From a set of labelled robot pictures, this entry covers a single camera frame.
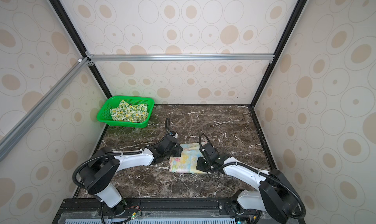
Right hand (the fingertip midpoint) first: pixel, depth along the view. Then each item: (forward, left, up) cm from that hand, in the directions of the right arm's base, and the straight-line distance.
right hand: (201, 165), depth 85 cm
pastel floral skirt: (+2, +9, -1) cm, 9 cm away
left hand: (+8, +9, +3) cm, 13 cm away
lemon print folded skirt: (+39, +58, +2) cm, 70 cm away
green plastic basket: (+45, +68, +7) cm, 82 cm away
